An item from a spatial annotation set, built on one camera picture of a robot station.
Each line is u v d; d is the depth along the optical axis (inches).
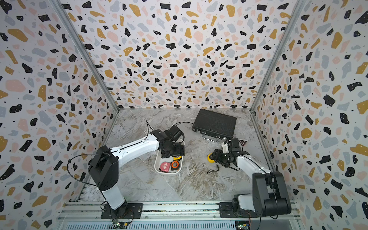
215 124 41.9
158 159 34.7
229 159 26.4
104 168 17.9
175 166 33.9
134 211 28.9
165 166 34.5
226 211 28.8
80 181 33.7
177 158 36.0
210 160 35.5
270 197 16.6
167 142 25.0
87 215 29.0
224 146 33.7
